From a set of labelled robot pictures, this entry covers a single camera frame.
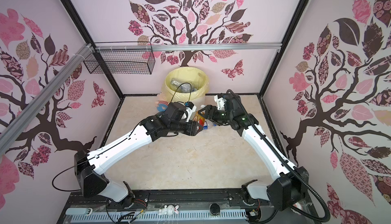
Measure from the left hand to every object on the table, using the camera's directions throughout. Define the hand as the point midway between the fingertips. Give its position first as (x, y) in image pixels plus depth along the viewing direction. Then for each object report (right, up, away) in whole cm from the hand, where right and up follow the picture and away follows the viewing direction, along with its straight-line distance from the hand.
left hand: (198, 129), depth 72 cm
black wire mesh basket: (-48, +43, +22) cm, 68 cm away
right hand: (+2, +8, +1) cm, 8 cm away
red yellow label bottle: (+1, +5, -2) cm, 6 cm away
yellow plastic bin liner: (-1, +32, +26) cm, 41 cm away
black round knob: (+7, -33, -9) cm, 35 cm away
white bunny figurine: (-13, -37, -4) cm, 39 cm away
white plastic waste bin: (-7, +16, +11) cm, 21 cm away
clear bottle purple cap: (-9, +24, +27) cm, 38 cm away
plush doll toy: (-26, +13, +34) cm, 45 cm away
